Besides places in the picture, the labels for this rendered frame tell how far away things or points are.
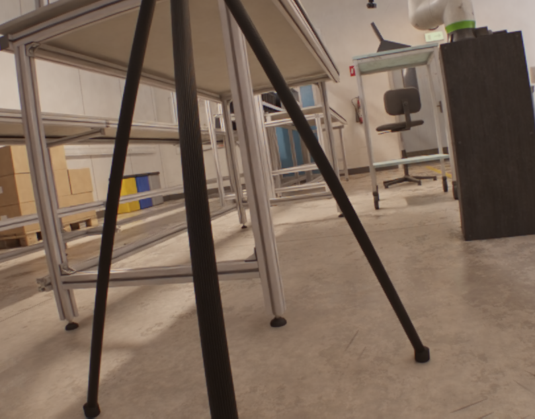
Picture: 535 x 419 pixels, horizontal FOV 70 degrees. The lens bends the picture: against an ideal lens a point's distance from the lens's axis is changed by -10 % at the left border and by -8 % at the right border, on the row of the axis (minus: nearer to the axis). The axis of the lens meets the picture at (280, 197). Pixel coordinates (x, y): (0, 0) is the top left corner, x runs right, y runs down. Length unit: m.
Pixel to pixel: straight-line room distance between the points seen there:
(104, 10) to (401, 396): 1.20
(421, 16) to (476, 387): 1.55
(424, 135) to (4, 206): 6.79
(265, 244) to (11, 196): 3.92
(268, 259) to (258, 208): 0.13
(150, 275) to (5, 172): 3.69
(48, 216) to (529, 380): 1.31
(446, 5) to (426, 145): 6.39
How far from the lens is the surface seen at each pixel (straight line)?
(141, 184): 7.68
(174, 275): 1.21
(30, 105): 1.45
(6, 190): 4.81
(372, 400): 0.78
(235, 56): 1.10
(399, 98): 4.43
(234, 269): 1.11
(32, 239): 4.74
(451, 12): 1.90
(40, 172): 1.42
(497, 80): 1.79
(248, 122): 1.05
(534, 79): 8.00
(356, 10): 8.51
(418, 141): 8.17
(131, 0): 1.27
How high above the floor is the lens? 0.42
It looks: 5 degrees down
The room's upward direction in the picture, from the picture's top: 9 degrees counter-clockwise
